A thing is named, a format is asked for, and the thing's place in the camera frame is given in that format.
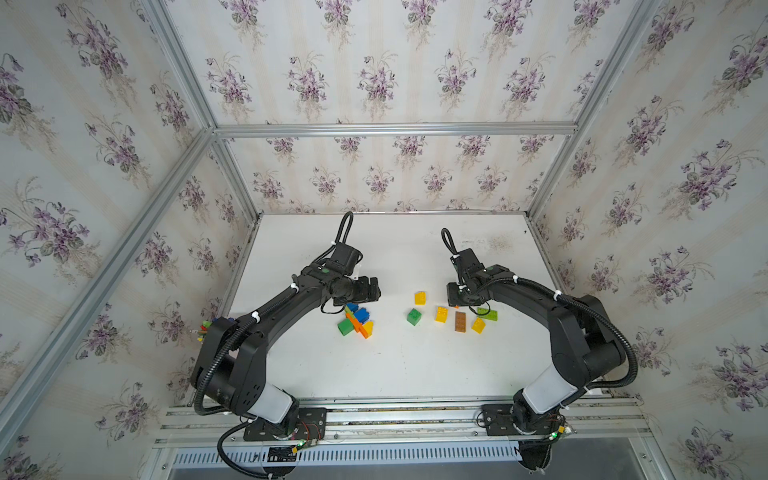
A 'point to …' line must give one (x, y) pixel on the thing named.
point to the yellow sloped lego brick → (369, 328)
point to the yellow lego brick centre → (441, 315)
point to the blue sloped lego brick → (352, 306)
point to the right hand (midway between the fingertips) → (460, 297)
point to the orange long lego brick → (358, 327)
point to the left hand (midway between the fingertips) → (369, 296)
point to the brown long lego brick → (460, 321)
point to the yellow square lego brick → (420, 299)
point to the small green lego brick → (345, 326)
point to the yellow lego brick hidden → (478, 325)
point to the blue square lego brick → (362, 315)
